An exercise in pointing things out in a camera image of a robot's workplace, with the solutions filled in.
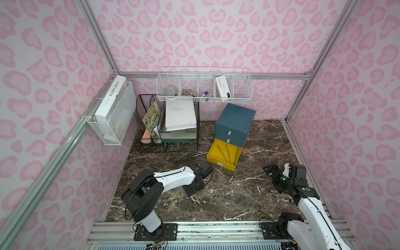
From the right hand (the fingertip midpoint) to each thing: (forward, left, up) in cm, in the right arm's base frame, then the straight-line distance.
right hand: (266, 171), depth 84 cm
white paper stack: (+28, +48, +16) cm, 58 cm away
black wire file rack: (+45, +76, +10) cm, 89 cm away
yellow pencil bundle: (-11, +38, -8) cm, 41 cm away
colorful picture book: (+29, +67, +9) cm, 74 cm away
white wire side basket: (+8, +76, +23) cm, 80 cm away
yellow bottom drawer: (+16, +21, -8) cm, 28 cm away
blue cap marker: (+46, +33, +18) cm, 59 cm away
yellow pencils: (+16, +19, -8) cm, 26 cm away
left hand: (-7, +37, -8) cm, 38 cm away
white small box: (+42, +23, +25) cm, 54 cm away
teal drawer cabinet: (+22, +17, +13) cm, 31 cm away
